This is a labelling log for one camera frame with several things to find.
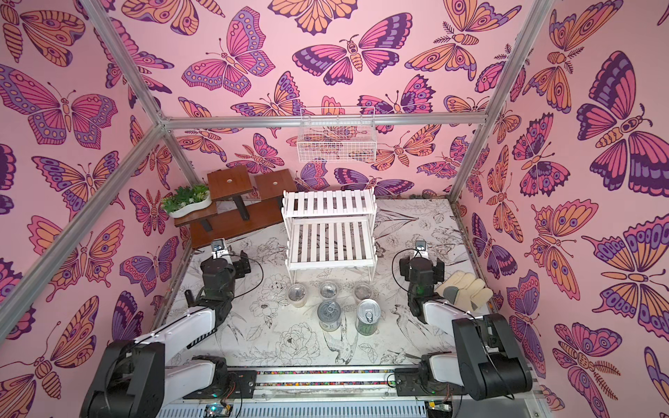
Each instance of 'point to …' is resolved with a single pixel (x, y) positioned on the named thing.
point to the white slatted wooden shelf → (330, 229)
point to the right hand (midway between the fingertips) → (420, 256)
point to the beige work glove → (465, 290)
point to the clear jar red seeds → (362, 291)
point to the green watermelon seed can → (368, 313)
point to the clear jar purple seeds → (328, 290)
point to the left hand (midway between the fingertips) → (231, 250)
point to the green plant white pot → (186, 199)
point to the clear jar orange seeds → (297, 293)
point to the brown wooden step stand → (238, 208)
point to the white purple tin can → (329, 314)
